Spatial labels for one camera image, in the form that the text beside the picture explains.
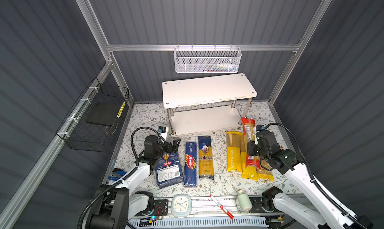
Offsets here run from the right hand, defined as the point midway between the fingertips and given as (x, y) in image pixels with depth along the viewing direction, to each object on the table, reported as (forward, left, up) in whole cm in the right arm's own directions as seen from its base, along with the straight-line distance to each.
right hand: (251, 144), depth 77 cm
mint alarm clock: (-25, +36, -14) cm, 46 cm away
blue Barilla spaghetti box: (-6, +32, -13) cm, 35 cm away
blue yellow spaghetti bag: (-5, +23, -15) cm, 28 cm away
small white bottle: (-25, +6, -10) cm, 27 cm away
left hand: (+7, +43, -5) cm, 44 cm away
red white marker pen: (-25, +17, -16) cm, 34 cm away
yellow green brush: (+15, +69, +12) cm, 72 cm away
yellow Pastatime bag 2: (-9, -1, -15) cm, 17 cm away
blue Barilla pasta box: (-10, +44, -9) cm, 46 cm away
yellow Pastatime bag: (-1, +6, -15) cm, 17 cm away
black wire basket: (+3, +80, +12) cm, 81 cm away
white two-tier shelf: (+16, +23, +15) cm, 31 cm away
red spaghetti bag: (+4, +2, +4) cm, 6 cm away
